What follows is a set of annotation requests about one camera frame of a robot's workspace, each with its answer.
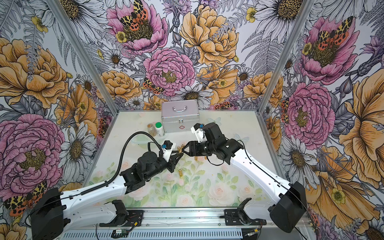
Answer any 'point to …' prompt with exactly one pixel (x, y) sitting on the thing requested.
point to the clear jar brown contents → (152, 129)
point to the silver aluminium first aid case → (179, 116)
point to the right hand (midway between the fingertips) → (186, 154)
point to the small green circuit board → (119, 233)
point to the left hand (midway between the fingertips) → (180, 156)
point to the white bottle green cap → (159, 129)
